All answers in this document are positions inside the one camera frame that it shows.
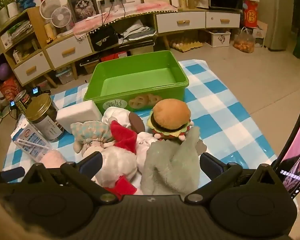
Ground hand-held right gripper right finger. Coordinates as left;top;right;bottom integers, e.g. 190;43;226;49
183;152;281;203

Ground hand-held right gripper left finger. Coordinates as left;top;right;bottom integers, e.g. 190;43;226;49
21;152;118;203

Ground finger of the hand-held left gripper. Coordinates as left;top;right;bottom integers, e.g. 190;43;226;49
0;167;26;183

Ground white doll red clothes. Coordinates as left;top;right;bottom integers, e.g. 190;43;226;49
91;120;140;196

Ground bunny plush checkered hat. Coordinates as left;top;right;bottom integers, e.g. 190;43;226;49
70;121;115;153

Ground pink plush toy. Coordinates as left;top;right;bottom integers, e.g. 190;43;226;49
41;149;67;168

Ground grey plush toy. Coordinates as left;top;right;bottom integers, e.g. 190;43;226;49
142;126;207;195

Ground white foam block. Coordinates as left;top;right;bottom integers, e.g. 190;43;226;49
56;99;103;133

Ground white plush brown patch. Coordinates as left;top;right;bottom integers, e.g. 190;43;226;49
102;106;157;180

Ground hamburger plush toy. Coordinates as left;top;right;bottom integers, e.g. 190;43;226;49
147;99;194;142

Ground green plastic bin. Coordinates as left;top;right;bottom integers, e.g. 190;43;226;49
83;50;190;112

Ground blue white carton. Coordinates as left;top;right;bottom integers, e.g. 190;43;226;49
11;123;53;162

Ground blurred beige fuzzy cloth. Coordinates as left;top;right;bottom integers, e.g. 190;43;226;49
0;192;44;240

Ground blue white checkered mat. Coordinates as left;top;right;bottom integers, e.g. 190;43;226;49
2;59;277;180

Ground dark tin can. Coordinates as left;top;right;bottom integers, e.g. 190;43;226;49
16;90;33;115

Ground red printed box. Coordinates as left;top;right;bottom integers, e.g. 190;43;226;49
0;76;23;100

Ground clear box blue lid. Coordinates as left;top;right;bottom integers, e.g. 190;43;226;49
55;67;74;85

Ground storage box dark lid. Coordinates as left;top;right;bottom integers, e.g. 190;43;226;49
79;56;100;75

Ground purple ball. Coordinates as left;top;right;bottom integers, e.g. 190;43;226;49
0;63;11;78

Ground egg tray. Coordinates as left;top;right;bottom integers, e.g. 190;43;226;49
169;36;203;52

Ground white plastic crate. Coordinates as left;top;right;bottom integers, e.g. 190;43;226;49
207;29;232;48

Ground black bag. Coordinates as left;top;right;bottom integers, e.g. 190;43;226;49
89;26;118;53

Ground plastic bag of oranges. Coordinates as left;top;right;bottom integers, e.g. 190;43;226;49
234;27;255;53

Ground wooden sideboard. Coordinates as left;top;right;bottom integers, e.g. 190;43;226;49
44;7;242;78

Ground yellow cylinder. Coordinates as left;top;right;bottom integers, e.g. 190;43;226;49
44;23;56;42

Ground cardboard box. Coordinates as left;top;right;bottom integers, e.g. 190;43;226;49
252;21;268;47

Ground pile of folded cloths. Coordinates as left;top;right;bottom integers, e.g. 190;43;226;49
117;20;157;44

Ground stack of papers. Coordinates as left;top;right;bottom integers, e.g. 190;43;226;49
7;20;33;40

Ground green bag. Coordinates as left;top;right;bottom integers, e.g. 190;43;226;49
292;36;300;58

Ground white desk fan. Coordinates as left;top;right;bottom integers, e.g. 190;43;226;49
51;7;73;34
39;0;62;20

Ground red gift bag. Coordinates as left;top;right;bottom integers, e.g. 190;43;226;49
242;0;260;28

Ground framed cat picture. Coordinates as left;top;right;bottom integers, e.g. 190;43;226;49
67;0;100;23

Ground wooden shelf unit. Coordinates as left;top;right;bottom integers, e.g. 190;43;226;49
0;6;53;87

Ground pink cloth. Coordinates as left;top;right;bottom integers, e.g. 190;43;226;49
72;2;178;40

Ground silver fridge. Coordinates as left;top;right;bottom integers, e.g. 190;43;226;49
264;0;300;50

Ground white drawer wooden handle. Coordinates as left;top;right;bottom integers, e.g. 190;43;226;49
156;12;206;34
14;52;52;85
205;12;241;29
46;36;93;69

